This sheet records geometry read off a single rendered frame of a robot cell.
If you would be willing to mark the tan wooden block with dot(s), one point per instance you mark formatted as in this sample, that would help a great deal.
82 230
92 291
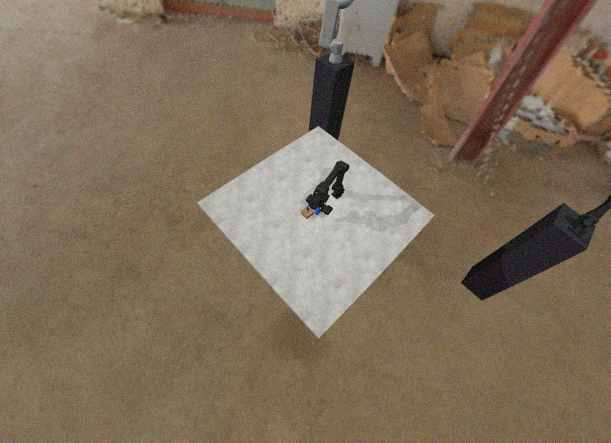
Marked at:
307 214

